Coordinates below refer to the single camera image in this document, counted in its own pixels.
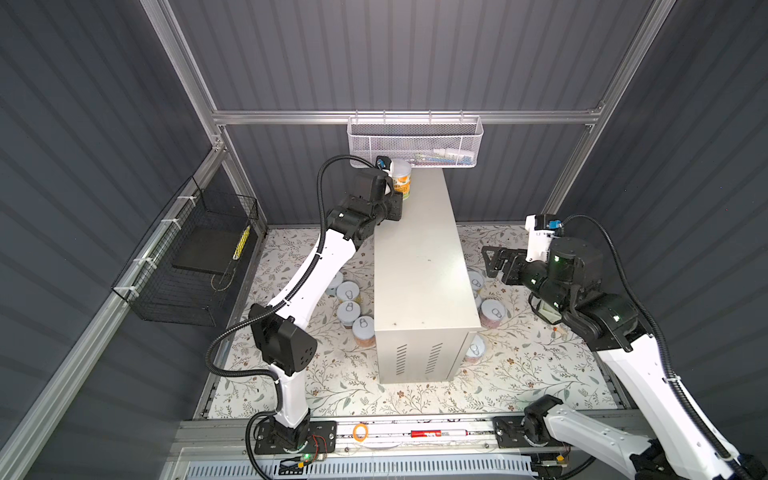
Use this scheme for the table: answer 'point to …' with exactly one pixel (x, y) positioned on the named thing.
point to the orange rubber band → (362, 439)
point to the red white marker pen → (438, 433)
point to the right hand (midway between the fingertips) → (503, 252)
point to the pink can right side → (491, 313)
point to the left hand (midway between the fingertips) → (392, 193)
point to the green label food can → (476, 349)
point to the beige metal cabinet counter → (424, 310)
